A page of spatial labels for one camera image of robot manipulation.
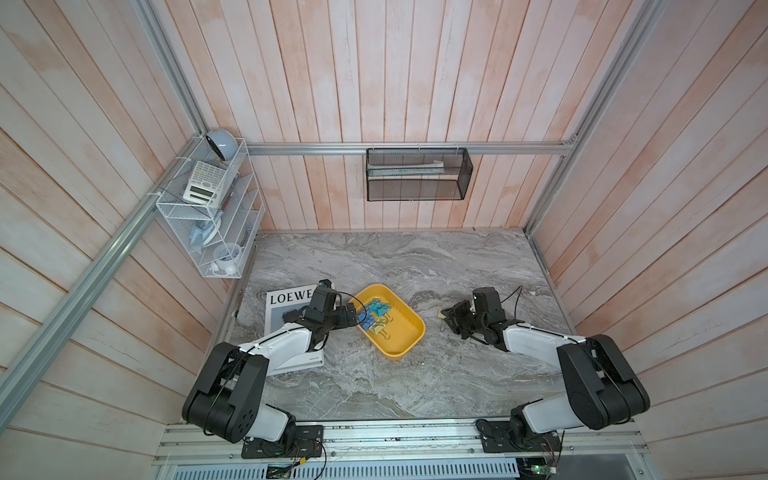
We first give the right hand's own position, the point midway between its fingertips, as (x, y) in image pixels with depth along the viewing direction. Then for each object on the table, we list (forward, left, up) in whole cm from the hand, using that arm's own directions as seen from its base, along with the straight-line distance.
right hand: (440, 308), depth 93 cm
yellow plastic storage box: (-5, +11, -4) cm, 12 cm away
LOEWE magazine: (+2, +50, +1) cm, 50 cm away
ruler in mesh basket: (+31, +20, +30) cm, 48 cm away
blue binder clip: (-1, +24, -3) cm, 24 cm away
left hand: (-3, +31, -1) cm, 31 cm away
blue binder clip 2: (-5, +23, -1) cm, 23 cm away
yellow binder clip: (-6, +19, -2) cm, 20 cm away
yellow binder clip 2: (-2, 0, -1) cm, 2 cm away
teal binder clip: (+2, +22, -2) cm, 22 cm away
